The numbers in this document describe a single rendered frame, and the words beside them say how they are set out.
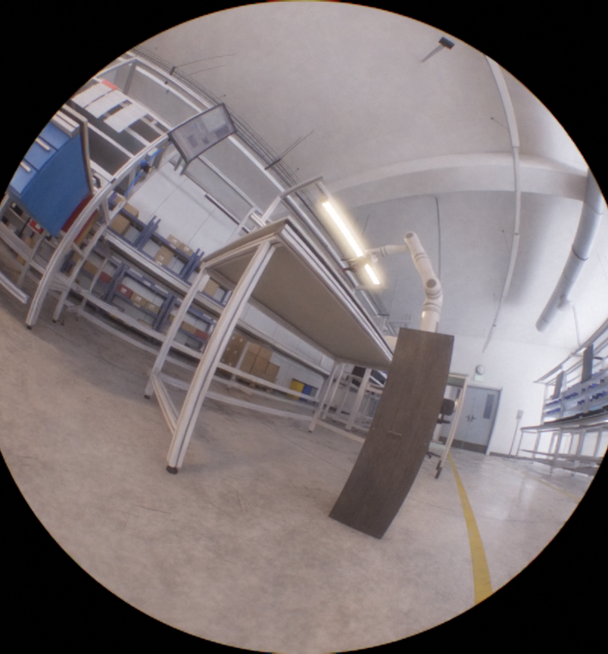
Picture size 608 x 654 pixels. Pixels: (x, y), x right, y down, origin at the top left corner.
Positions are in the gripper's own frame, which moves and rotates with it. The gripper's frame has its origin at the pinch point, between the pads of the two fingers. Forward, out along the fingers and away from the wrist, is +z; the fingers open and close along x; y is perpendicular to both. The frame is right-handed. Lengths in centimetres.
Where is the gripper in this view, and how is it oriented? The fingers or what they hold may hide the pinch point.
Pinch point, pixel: (350, 269)
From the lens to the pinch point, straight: 119.4
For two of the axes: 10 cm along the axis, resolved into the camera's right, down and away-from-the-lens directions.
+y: -6.9, -0.6, 7.2
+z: -6.6, 4.8, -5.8
